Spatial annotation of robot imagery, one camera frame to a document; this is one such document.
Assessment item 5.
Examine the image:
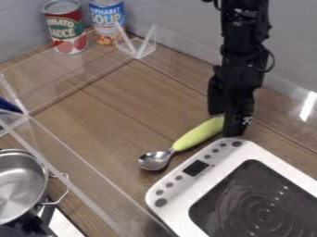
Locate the clear acrylic divider strip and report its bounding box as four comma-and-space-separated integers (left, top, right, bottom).
0, 73, 142, 237

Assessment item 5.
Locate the alphabet soup can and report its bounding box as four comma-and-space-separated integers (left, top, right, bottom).
89, 0, 126, 45

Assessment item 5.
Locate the tomato sauce can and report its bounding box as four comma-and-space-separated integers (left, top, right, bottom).
41, 0, 88, 55

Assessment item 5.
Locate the stainless steel pot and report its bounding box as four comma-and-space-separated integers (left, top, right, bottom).
0, 149, 68, 225

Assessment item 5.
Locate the white and black stove top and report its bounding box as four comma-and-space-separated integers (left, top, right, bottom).
144, 138, 317, 237

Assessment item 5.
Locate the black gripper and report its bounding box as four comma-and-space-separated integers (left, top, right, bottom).
209, 65, 263, 137

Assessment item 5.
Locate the clear acrylic corner bracket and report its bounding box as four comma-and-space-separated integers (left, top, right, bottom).
115, 22, 158, 60

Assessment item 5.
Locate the blue object at left edge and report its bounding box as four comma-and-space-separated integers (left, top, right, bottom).
0, 97, 23, 113

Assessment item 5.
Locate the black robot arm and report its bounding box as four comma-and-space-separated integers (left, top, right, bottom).
202, 0, 275, 137

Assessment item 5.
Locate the green handled metal spoon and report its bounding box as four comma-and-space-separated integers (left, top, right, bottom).
139, 116, 225, 171

